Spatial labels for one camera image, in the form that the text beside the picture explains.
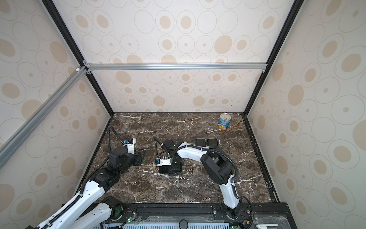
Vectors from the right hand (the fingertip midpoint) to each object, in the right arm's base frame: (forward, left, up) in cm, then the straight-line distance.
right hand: (173, 165), depth 92 cm
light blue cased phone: (+18, -27, +2) cm, 32 cm away
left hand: (+2, +15, +19) cm, 24 cm away
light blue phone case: (+18, -19, 0) cm, 26 cm away
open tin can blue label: (+30, -36, +10) cm, 48 cm away
